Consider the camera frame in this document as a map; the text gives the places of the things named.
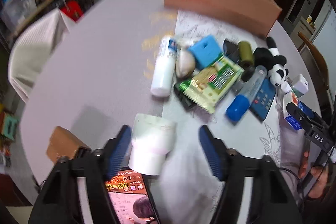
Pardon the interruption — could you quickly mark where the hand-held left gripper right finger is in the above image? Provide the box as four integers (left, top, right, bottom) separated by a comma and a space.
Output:
199, 125, 306, 224

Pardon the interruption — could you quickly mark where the blue calculator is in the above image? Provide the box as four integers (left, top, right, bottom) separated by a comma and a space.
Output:
249, 78, 277, 122

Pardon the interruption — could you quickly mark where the clear plastic storage box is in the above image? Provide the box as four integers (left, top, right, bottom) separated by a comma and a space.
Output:
0, 0, 37, 30

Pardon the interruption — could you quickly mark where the pale seashell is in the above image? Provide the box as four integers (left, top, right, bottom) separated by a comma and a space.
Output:
175, 37, 197, 79

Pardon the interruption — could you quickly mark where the green snack packet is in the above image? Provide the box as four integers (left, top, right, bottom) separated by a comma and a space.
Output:
174, 55, 244, 114

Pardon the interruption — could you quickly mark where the panda plush toy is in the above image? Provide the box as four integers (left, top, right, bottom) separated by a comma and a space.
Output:
253, 36, 289, 86

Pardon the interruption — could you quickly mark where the black ridged comb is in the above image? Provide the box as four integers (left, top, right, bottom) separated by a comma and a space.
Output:
223, 39, 240, 63

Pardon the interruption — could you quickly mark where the clear tube with blue cap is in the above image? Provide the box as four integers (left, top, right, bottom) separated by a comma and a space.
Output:
226, 65, 268, 122

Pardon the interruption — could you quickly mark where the chair with white cover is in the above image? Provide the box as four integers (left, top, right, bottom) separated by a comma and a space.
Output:
8, 7, 72, 104

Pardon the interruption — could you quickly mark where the small brown box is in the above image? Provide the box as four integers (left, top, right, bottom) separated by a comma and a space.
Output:
46, 126, 91, 165

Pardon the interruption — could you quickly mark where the white cup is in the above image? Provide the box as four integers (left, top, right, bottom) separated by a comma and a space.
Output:
128, 113, 177, 176

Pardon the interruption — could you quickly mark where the wooden chair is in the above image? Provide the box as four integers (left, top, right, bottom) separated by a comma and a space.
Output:
298, 31, 331, 119

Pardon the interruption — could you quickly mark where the blue and white carton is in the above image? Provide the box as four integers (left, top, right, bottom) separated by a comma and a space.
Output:
283, 90, 305, 131

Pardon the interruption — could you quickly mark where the white charger block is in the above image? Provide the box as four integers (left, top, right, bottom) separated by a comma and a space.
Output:
289, 74, 310, 97

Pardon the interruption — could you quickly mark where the white plastic bottle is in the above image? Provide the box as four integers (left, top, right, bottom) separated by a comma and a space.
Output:
150, 35, 178, 97

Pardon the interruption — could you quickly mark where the black smartphone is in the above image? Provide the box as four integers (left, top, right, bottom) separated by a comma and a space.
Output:
104, 168, 161, 224

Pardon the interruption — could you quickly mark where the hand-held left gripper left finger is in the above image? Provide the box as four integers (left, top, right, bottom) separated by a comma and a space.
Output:
28, 125, 132, 224

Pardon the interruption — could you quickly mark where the person's right hand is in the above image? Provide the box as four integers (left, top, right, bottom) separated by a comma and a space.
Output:
298, 151, 330, 198

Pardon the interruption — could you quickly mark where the blue sponge block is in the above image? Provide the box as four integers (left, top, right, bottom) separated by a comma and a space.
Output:
188, 34, 224, 69

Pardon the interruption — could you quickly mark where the olive green roll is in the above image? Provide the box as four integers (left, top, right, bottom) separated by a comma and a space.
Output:
238, 41, 255, 67

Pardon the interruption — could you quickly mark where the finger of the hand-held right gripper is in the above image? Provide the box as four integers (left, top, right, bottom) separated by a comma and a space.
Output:
286, 103, 313, 126
299, 101, 323, 122

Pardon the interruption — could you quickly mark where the red plastic crate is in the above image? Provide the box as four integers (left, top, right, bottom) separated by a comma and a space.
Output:
60, 1, 84, 22

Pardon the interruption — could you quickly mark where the person's right forearm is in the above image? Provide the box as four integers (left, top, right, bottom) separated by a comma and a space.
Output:
299, 185, 336, 224

